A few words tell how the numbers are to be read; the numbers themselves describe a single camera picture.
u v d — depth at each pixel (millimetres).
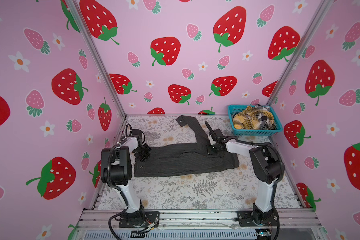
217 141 792
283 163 980
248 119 1059
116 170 505
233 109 1145
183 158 946
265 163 520
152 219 735
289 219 759
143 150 851
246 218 731
